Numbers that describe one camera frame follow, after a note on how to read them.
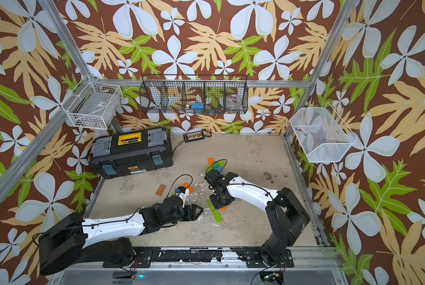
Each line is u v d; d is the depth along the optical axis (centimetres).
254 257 74
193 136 119
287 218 44
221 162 106
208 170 71
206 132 124
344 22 71
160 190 93
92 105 85
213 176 70
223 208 77
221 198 72
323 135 84
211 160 107
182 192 75
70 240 42
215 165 107
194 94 97
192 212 73
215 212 86
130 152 91
